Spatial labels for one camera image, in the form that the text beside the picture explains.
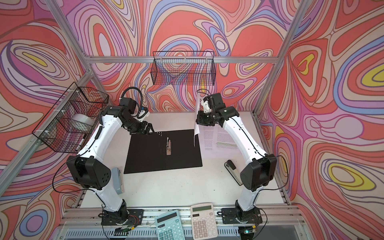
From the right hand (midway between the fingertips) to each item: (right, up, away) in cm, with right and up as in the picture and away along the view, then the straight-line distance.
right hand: (197, 123), depth 80 cm
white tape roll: (-56, 0, -10) cm, 57 cm away
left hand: (-27, -4, +2) cm, 27 cm away
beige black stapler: (+20, -26, +6) cm, 34 cm away
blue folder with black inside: (-22, -18, +18) cm, 34 cm away
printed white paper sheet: (0, -2, -1) cm, 2 cm away
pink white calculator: (+3, -47, -10) cm, 48 cm away
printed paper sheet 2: (+8, -10, +24) cm, 27 cm away
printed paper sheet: (+14, -13, +22) cm, 29 cm away
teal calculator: (-13, -49, -11) cm, 52 cm away
